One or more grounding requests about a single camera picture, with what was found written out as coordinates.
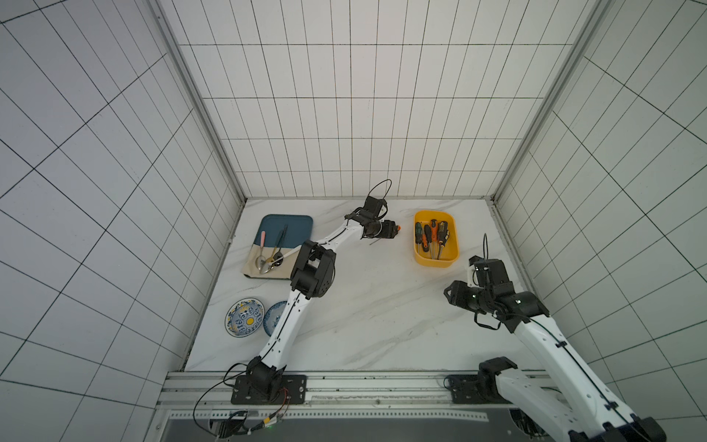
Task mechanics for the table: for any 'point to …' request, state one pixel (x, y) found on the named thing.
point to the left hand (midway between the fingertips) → (389, 234)
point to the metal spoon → (265, 268)
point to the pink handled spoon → (260, 261)
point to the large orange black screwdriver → (434, 228)
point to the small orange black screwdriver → (399, 228)
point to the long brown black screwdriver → (444, 235)
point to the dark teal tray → (299, 229)
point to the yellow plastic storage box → (451, 250)
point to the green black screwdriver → (418, 236)
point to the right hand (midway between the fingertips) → (440, 291)
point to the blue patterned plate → (272, 316)
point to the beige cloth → (271, 261)
